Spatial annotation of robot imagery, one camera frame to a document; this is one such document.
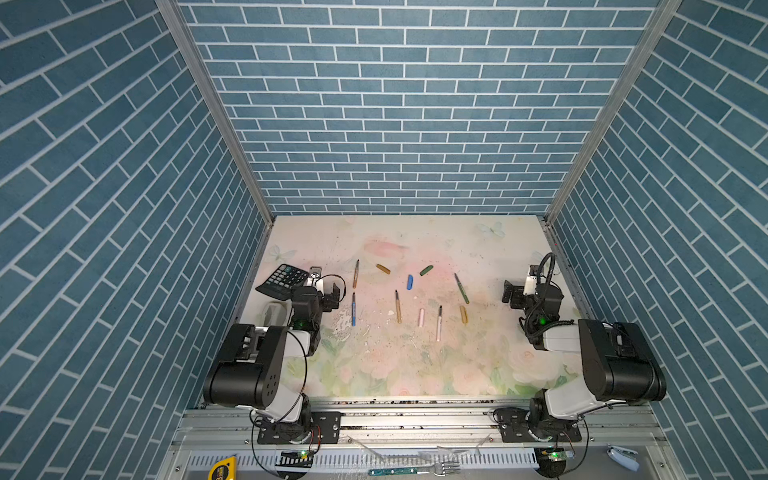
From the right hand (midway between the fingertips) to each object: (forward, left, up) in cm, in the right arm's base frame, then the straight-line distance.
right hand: (522, 279), depth 94 cm
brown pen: (+3, +55, -7) cm, 55 cm away
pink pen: (-19, +26, -7) cm, 33 cm away
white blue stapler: (-44, -18, -7) cm, 48 cm away
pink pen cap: (-11, +31, -6) cm, 34 cm away
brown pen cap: (+6, +47, -7) cm, 47 cm away
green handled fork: (-50, +26, -6) cm, 57 cm away
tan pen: (-9, +39, -7) cm, 41 cm away
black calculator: (-5, +79, -4) cm, 79 cm away
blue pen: (-12, +53, -6) cm, 55 cm away
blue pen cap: (0, +36, -6) cm, 36 cm away
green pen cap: (+6, +30, -7) cm, 32 cm away
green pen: (+1, +19, -7) cm, 20 cm away
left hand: (-7, +64, +1) cm, 65 cm away
